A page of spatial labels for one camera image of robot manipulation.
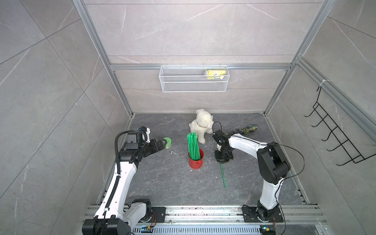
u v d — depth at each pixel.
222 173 0.88
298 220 0.74
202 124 0.93
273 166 0.50
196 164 0.84
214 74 0.85
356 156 0.58
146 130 0.73
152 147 0.68
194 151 0.84
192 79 1.01
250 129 1.05
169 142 0.97
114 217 0.38
